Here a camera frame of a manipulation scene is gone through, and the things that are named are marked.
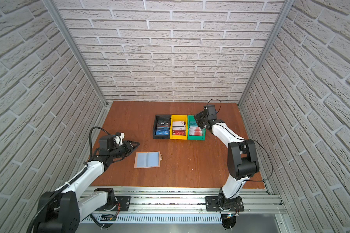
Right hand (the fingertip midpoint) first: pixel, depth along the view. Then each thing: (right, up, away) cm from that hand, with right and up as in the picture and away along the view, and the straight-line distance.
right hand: (196, 115), depth 93 cm
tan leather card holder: (-33, -28, -5) cm, 43 cm away
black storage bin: (-25, -1, +14) cm, 29 cm away
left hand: (-34, -16, -10) cm, 39 cm away
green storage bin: (-2, -3, +12) cm, 12 cm away
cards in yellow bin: (-12, -9, +10) cm, 18 cm away
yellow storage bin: (-15, -2, +10) cm, 18 cm away
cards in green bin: (0, -10, +7) cm, 13 cm away
